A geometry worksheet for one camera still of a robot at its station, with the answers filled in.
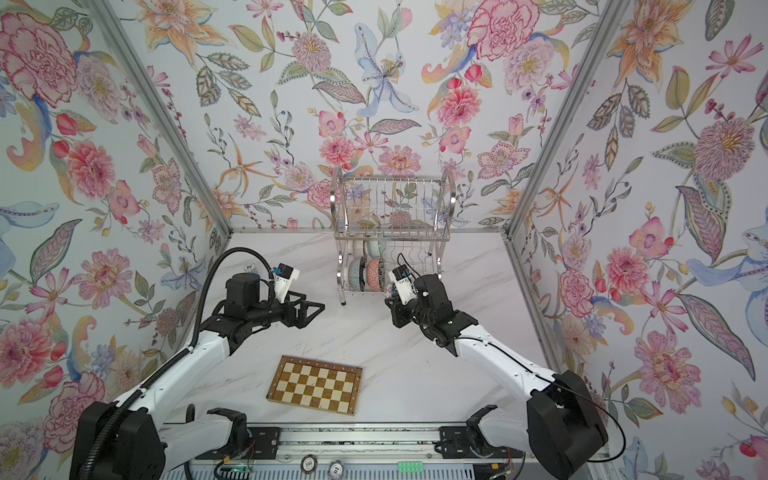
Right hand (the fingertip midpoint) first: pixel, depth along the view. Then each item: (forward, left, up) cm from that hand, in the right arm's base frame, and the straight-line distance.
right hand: (387, 298), depth 83 cm
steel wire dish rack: (+46, +5, -12) cm, 48 cm away
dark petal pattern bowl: (+10, +10, -2) cm, 14 cm away
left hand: (-4, +19, +2) cm, 19 cm away
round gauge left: (-37, +17, -16) cm, 44 cm away
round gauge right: (-39, +10, -11) cm, 41 cm away
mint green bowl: (+21, +4, -3) cm, 21 cm away
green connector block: (-37, -7, -15) cm, 40 cm away
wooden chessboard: (-20, +18, -13) cm, 30 cm away
